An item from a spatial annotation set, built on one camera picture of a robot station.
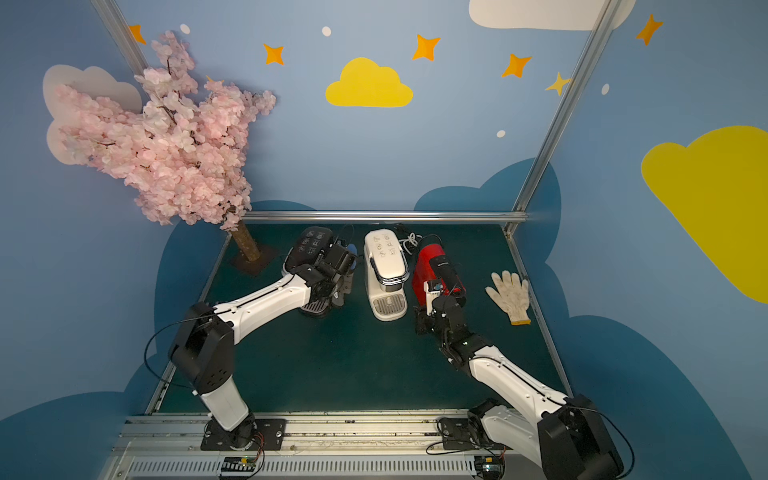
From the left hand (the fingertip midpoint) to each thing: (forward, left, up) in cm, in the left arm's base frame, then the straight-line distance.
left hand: (341, 271), depth 91 cm
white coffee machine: (-5, -14, +8) cm, 17 cm away
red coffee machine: (+7, -27, +5) cm, 28 cm away
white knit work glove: (+1, -58, -13) cm, 59 cm away
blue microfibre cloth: (+6, -3, +5) cm, 8 cm away
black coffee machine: (-1, +9, +10) cm, 14 cm away
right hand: (-9, -25, -2) cm, 27 cm away
